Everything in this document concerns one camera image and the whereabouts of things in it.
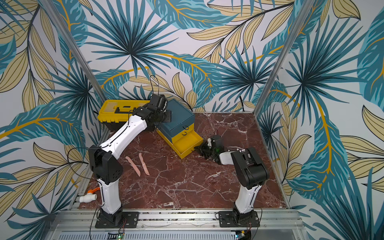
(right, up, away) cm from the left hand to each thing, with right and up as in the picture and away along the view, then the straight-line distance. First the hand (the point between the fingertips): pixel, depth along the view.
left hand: (168, 118), depth 87 cm
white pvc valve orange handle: (-40, -41, -9) cm, 58 cm away
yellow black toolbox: (-36, +3, +10) cm, 38 cm away
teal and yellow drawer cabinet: (+7, -8, +2) cm, 10 cm away
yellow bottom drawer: (+9, -17, +8) cm, 20 cm away
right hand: (+15, -17, +8) cm, 24 cm away
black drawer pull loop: (+9, -10, +6) cm, 14 cm away
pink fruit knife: (-15, -29, +4) cm, 33 cm away
